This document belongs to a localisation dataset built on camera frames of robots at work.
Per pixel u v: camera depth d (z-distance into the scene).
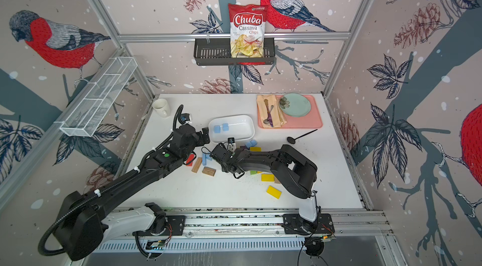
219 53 1.07
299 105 1.15
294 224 0.73
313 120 1.09
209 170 0.88
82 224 0.39
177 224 0.73
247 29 0.84
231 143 0.81
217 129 1.05
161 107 1.04
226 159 0.69
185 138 0.61
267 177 0.85
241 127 1.04
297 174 0.48
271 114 1.10
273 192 0.83
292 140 0.99
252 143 0.96
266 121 1.06
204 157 0.91
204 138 0.74
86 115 0.72
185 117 0.71
